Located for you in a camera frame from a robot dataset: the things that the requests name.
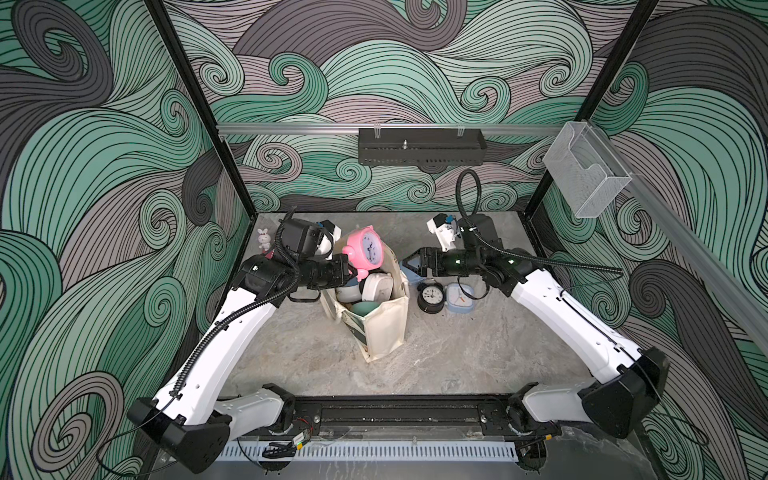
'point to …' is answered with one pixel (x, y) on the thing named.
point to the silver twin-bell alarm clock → (349, 293)
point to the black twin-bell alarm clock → (431, 296)
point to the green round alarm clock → (364, 307)
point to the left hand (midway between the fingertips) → (356, 268)
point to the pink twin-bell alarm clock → (365, 250)
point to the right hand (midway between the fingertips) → (411, 264)
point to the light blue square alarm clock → (459, 302)
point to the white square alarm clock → (377, 287)
